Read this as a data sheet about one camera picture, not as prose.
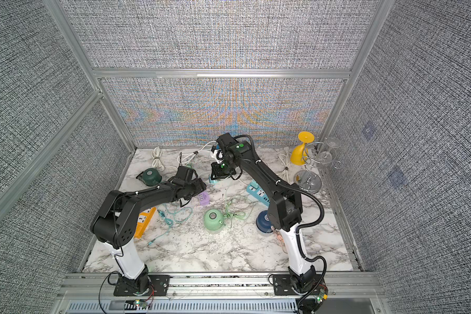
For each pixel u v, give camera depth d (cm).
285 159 113
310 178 101
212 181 84
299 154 94
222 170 76
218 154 80
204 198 95
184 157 116
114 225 48
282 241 85
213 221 80
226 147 70
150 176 95
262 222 79
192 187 87
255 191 98
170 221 90
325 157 97
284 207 53
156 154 113
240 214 93
